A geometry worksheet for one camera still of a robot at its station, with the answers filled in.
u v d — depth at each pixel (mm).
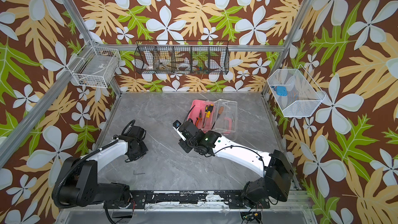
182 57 975
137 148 729
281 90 862
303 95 786
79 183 426
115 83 1192
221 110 998
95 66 862
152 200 750
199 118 1035
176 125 668
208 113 977
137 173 822
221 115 994
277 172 403
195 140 566
